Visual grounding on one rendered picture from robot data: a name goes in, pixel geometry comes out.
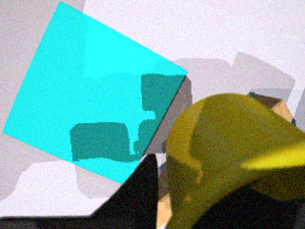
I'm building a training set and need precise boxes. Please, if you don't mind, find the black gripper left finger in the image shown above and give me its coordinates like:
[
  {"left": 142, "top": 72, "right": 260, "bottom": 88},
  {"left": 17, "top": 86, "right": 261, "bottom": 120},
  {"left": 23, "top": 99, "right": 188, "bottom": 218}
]
[{"left": 0, "top": 154, "right": 158, "bottom": 229}]

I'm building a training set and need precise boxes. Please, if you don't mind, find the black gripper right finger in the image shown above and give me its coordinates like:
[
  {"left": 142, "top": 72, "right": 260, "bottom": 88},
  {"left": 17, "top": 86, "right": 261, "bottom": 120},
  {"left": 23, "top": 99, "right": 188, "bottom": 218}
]
[{"left": 192, "top": 185, "right": 305, "bottom": 229}]

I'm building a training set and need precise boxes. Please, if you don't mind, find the tan flat bar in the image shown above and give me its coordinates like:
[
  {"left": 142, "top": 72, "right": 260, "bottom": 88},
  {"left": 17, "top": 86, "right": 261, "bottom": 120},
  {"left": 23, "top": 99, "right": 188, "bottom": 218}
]
[{"left": 157, "top": 95, "right": 293, "bottom": 229}]

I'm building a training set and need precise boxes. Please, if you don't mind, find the olive-yellow cup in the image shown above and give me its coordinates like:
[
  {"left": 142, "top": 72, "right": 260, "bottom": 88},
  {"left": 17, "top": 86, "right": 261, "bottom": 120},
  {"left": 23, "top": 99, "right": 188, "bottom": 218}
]
[{"left": 165, "top": 93, "right": 305, "bottom": 229}]

